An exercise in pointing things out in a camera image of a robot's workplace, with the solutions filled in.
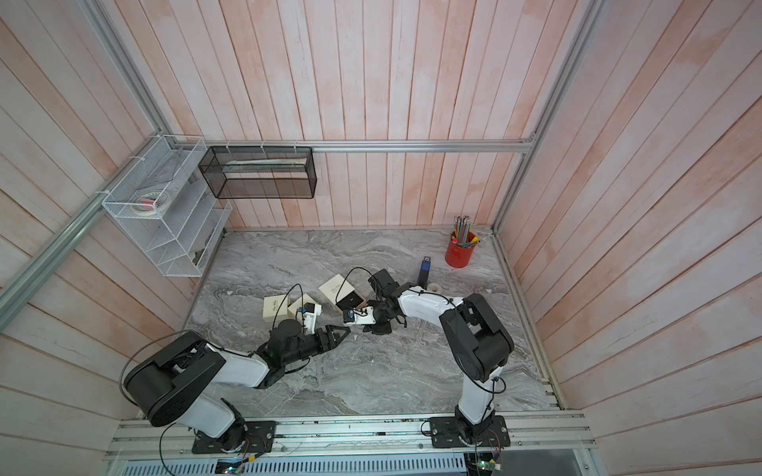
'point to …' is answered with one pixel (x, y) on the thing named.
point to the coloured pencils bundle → (461, 230)
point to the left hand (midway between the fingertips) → (345, 337)
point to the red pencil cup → (456, 255)
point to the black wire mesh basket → (261, 173)
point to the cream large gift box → (273, 305)
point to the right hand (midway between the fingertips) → (367, 319)
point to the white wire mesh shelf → (182, 240)
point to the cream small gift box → (342, 295)
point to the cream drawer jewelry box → (300, 302)
